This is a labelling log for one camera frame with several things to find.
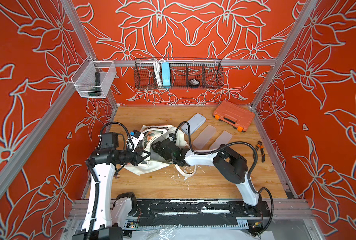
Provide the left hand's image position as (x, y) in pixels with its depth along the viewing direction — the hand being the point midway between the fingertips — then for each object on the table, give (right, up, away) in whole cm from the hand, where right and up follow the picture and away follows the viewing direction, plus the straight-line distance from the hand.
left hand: (147, 153), depth 71 cm
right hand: (0, 0, +17) cm, 17 cm away
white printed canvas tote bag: (+2, +8, +2) cm, 9 cm away
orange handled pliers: (+69, 0, +24) cm, 73 cm away
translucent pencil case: (+46, +3, +27) cm, 54 cm away
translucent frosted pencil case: (+34, +4, +30) cm, 45 cm away
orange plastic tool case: (+57, +19, +36) cm, 70 cm away
